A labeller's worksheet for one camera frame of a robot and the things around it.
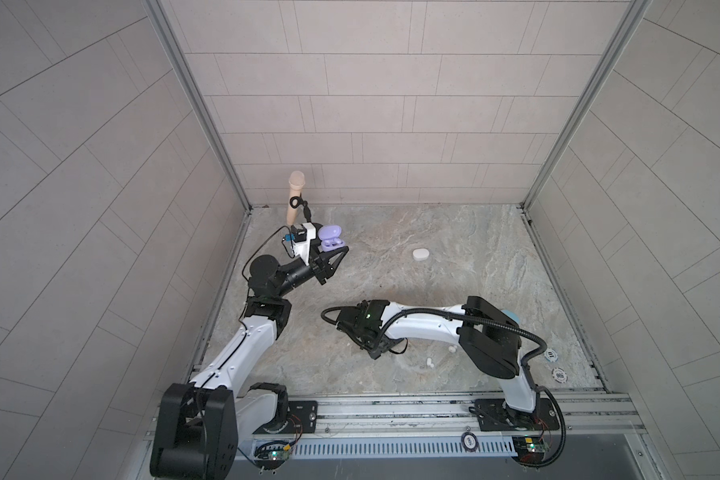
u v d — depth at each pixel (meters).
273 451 0.66
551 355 0.81
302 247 0.63
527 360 0.51
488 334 0.51
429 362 0.80
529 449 0.68
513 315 0.89
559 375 0.79
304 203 0.95
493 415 0.71
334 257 0.67
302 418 0.70
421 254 1.02
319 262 0.64
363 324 0.61
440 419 0.73
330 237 0.69
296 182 0.87
